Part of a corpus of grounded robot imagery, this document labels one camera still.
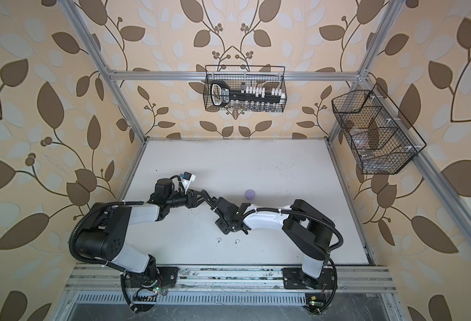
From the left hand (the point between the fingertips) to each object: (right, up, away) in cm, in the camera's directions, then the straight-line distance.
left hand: (203, 194), depth 88 cm
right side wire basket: (+69, +22, -15) cm, 75 cm away
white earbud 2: (+15, -19, -5) cm, 25 cm away
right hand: (+10, -12, +1) cm, 15 cm away
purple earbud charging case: (+21, -2, +10) cm, 23 cm away
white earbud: (+8, -18, -5) cm, 21 cm away
